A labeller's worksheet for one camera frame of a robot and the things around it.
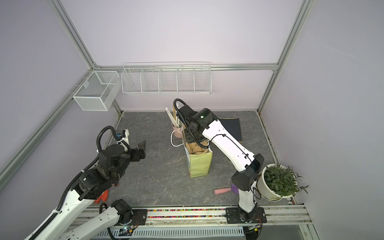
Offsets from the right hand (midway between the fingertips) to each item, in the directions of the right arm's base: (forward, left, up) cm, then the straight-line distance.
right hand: (194, 138), depth 75 cm
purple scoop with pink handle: (-17, -21, -25) cm, 37 cm away
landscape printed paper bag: (-10, -3, -8) cm, 13 cm away
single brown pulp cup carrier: (-4, 0, -3) cm, 5 cm away
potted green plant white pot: (-19, -38, -8) cm, 43 cm away
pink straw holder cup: (+16, +12, -15) cm, 25 cm away
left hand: (-6, +26, +4) cm, 27 cm away
